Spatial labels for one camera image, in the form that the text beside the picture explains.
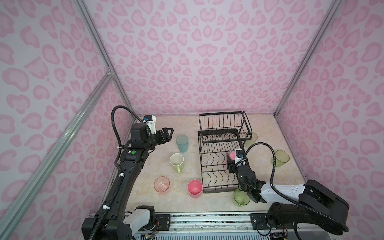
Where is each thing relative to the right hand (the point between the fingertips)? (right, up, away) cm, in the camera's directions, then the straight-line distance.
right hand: (232, 153), depth 84 cm
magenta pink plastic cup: (-21, -18, -2) cm, 28 cm away
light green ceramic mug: (-33, -6, +7) cm, 34 cm away
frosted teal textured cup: (-29, +6, +9) cm, 31 cm away
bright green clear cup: (+4, -23, -4) cm, 24 cm away
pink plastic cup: (-1, 0, -4) cm, 4 cm away
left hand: (-35, +14, -9) cm, 38 cm away
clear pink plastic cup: (-40, -17, 0) cm, 43 cm away
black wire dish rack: (-4, +10, +20) cm, 23 cm away
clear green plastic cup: (+30, -3, +4) cm, 31 cm away
